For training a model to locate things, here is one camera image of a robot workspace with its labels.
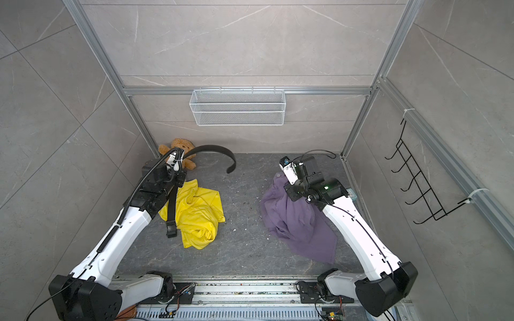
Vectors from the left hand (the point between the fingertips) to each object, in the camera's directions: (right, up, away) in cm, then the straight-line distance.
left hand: (177, 161), depth 77 cm
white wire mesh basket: (+21, +29, +24) cm, 43 cm away
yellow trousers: (+4, -22, +14) cm, 26 cm away
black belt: (+14, +5, +1) cm, 15 cm away
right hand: (+46, -8, -2) cm, 47 cm away
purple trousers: (+47, -24, -1) cm, 52 cm away
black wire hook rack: (+85, -16, -19) cm, 88 cm away
